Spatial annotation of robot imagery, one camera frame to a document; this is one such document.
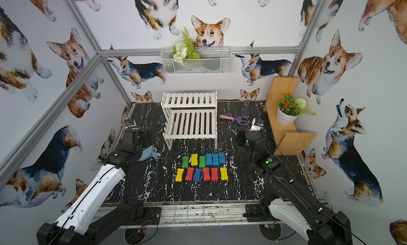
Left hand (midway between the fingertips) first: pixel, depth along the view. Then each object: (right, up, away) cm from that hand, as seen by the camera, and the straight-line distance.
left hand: (140, 132), depth 79 cm
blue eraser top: (+34, -17, +12) cm, 39 cm away
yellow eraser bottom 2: (+42, -23, +7) cm, 49 cm away
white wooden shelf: (+22, +8, +19) cm, 30 cm away
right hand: (+54, +3, -1) cm, 54 cm away
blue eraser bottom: (+28, -24, +7) cm, 37 cm away
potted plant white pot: (+79, +12, +11) cm, 81 cm away
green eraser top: (+20, -18, +12) cm, 30 cm away
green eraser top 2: (+30, -18, +12) cm, 37 cm away
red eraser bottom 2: (+32, -23, +7) cm, 41 cm away
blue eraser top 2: (+38, -17, +11) cm, 43 cm away
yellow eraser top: (+25, -17, +12) cm, 33 cm away
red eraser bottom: (+23, -23, +7) cm, 34 cm away
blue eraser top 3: (+41, -17, +13) cm, 47 cm away
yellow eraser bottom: (+18, -23, +7) cm, 30 cm away
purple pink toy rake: (+55, +5, +31) cm, 63 cm away
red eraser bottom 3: (+37, -22, +8) cm, 44 cm away
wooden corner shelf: (+75, -5, +3) cm, 76 cm away
